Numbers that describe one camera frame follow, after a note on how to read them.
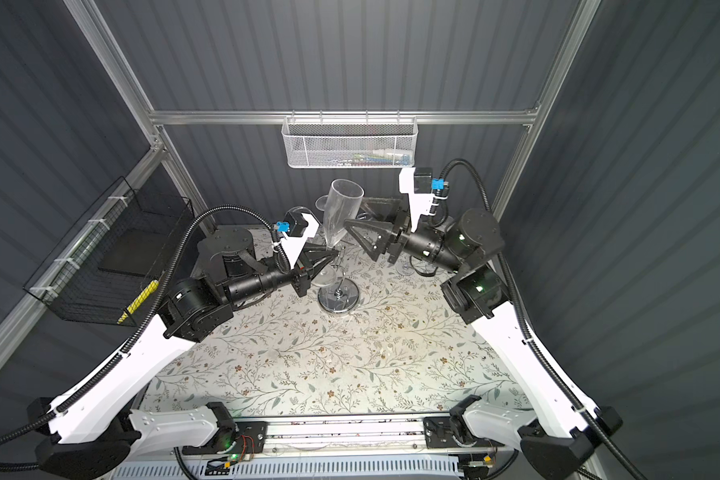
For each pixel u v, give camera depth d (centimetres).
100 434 40
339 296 99
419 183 41
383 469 77
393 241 43
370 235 47
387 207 50
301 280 49
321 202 83
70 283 63
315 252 53
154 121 89
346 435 75
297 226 44
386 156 91
